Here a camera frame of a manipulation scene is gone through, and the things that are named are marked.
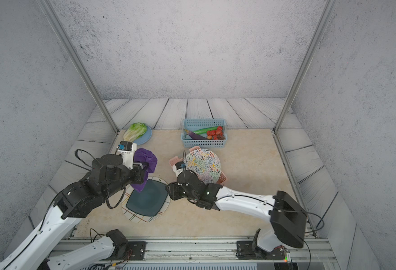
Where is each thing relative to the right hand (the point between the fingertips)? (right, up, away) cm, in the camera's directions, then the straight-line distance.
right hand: (168, 187), depth 74 cm
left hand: (-5, +11, -9) cm, 15 cm away
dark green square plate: (-11, -9, +11) cm, 18 cm away
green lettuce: (-30, +27, +38) cm, 56 cm away
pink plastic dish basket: (-1, +10, +23) cm, 25 cm away
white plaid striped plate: (-15, -17, +9) cm, 24 cm away
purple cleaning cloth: (-7, +15, -10) cm, 19 cm away
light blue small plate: (-25, +23, +41) cm, 53 cm away
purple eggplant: (+9, +24, +41) cm, 48 cm away
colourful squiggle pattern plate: (+16, +8, +22) cm, 28 cm away
